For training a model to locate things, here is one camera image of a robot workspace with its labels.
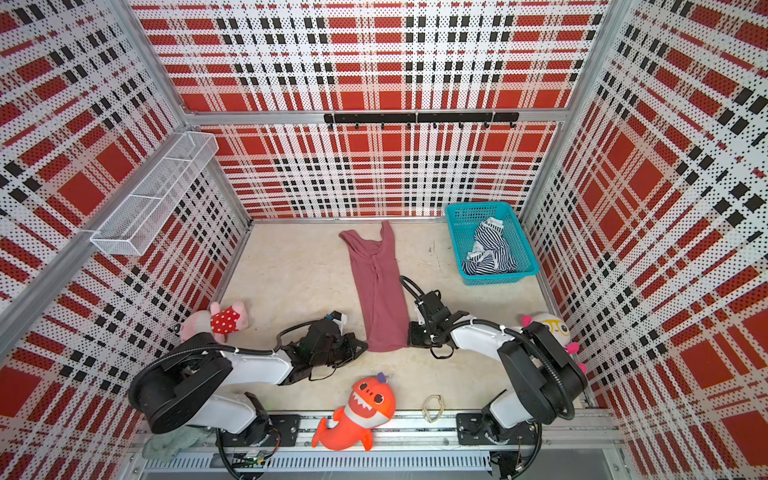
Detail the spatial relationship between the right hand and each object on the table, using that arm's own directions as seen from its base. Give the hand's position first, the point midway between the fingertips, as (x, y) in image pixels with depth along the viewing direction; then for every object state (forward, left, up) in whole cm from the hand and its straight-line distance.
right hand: (412, 338), depth 88 cm
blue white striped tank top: (+29, -29, +3) cm, 41 cm away
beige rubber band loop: (-17, -3, -1) cm, 18 cm away
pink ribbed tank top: (+11, +9, 0) cm, 14 cm away
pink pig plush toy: (+3, +58, +6) cm, 58 cm away
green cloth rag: (-27, +60, +3) cm, 66 cm away
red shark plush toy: (-19, +11, +8) cm, 23 cm away
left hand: (-2, +12, 0) cm, 12 cm away
